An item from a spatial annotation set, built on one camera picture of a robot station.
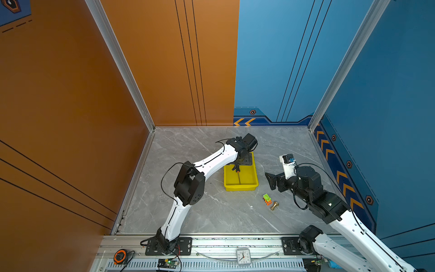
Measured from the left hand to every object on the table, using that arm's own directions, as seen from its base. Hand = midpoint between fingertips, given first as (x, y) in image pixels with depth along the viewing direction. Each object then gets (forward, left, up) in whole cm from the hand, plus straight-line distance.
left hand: (242, 160), depth 91 cm
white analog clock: (-43, +2, -8) cm, 44 cm away
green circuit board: (-45, +33, -11) cm, 57 cm away
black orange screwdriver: (-2, +2, -8) cm, 9 cm away
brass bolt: (-21, -16, -8) cm, 27 cm away
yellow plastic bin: (-8, -2, -8) cm, 11 cm away
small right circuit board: (-45, -29, -9) cm, 54 cm away
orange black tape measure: (-44, +52, -7) cm, 68 cm away
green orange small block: (-19, -12, -7) cm, 24 cm away
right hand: (-14, -11, +12) cm, 22 cm away
